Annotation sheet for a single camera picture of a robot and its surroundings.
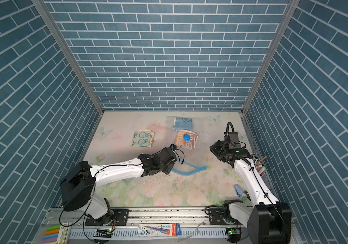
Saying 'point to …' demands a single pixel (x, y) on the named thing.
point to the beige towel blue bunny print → (143, 138)
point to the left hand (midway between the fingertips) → (173, 164)
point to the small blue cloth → (239, 191)
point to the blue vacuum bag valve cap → (186, 137)
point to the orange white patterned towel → (190, 144)
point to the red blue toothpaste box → (157, 230)
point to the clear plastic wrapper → (185, 236)
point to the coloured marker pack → (57, 234)
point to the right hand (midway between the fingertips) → (212, 148)
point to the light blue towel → (183, 123)
